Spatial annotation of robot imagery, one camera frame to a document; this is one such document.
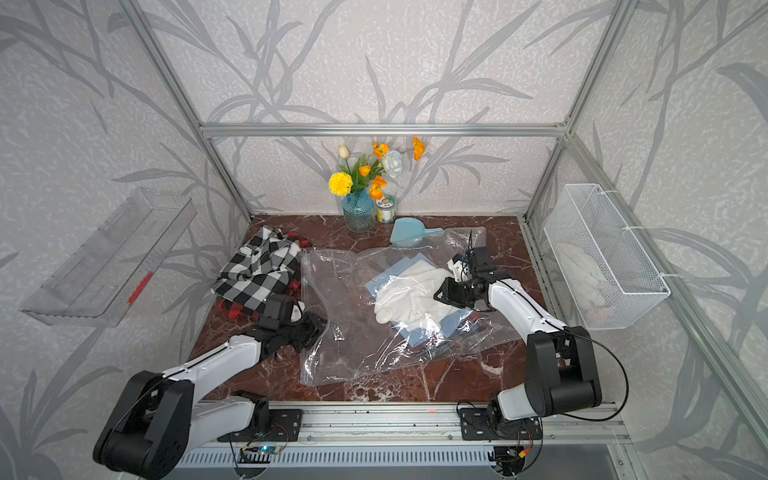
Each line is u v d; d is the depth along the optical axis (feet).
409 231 3.80
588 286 2.48
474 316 2.86
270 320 2.27
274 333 2.23
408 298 2.98
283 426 2.37
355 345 2.71
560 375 1.40
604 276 2.53
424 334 2.72
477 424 2.40
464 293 2.43
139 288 2.06
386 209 3.77
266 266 3.05
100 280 2.16
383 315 2.90
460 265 2.71
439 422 2.47
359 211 3.58
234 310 2.97
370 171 3.15
